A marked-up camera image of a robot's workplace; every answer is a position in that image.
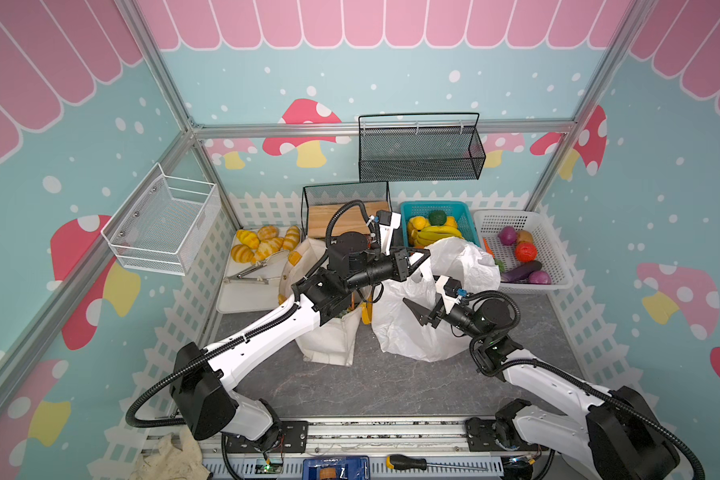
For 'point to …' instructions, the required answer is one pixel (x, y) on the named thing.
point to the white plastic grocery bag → (397, 330)
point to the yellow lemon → (419, 222)
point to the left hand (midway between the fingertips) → (430, 261)
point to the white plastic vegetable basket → (549, 253)
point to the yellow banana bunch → (426, 235)
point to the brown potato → (523, 235)
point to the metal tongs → (239, 277)
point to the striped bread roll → (247, 238)
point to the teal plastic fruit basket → (460, 210)
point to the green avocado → (437, 218)
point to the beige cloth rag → (178, 457)
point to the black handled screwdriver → (402, 461)
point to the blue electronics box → (336, 468)
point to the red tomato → (525, 252)
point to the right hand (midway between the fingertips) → (414, 286)
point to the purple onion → (507, 235)
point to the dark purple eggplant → (521, 272)
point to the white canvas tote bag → (334, 341)
